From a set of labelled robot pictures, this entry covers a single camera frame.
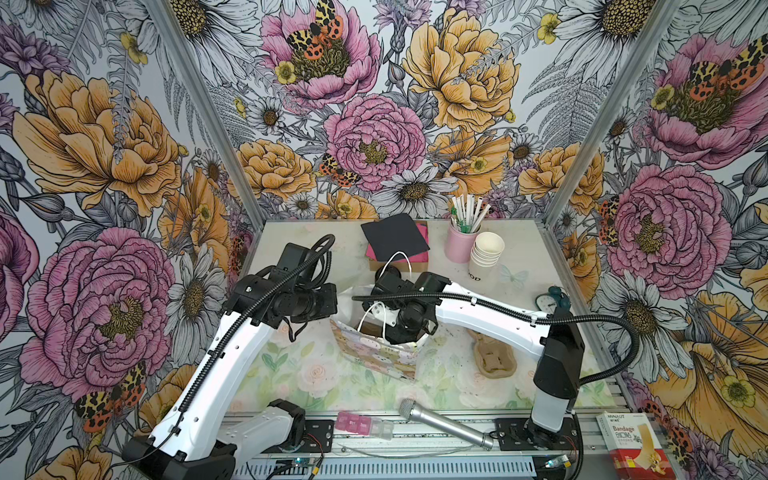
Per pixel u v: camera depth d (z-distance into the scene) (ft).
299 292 1.64
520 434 2.40
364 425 2.44
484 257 3.01
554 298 2.99
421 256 3.49
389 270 3.35
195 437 1.21
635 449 2.28
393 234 3.69
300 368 2.80
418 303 1.77
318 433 2.44
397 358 2.26
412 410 2.45
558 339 1.61
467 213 3.43
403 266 3.42
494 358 2.76
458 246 3.33
